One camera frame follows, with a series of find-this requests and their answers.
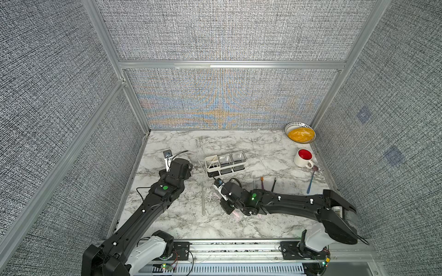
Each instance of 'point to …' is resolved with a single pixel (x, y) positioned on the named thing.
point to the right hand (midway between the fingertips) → (220, 196)
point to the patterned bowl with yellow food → (300, 133)
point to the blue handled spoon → (315, 168)
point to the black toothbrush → (273, 185)
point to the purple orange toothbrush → (262, 184)
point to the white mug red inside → (303, 157)
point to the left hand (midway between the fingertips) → (179, 165)
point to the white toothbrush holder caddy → (216, 165)
